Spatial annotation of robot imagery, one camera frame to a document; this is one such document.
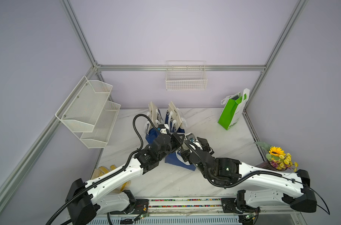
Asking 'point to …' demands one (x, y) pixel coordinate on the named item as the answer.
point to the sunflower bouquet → (277, 159)
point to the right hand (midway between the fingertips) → (191, 144)
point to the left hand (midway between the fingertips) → (185, 136)
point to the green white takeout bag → (233, 108)
